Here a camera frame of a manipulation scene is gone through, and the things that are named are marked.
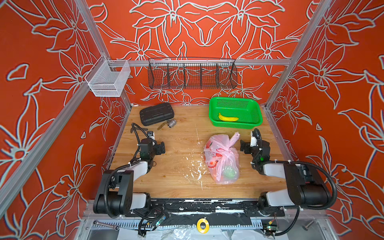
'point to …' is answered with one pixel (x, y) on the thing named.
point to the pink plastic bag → (222, 158)
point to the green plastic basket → (247, 109)
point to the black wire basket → (187, 73)
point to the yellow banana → (227, 119)
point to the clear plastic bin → (107, 77)
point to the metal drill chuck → (171, 123)
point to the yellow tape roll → (207, 225)
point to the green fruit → (230, 172)
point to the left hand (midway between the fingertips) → (155, 141)
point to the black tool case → (156, 114)
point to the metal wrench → (116, 227)
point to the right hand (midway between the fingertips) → (249, 138)
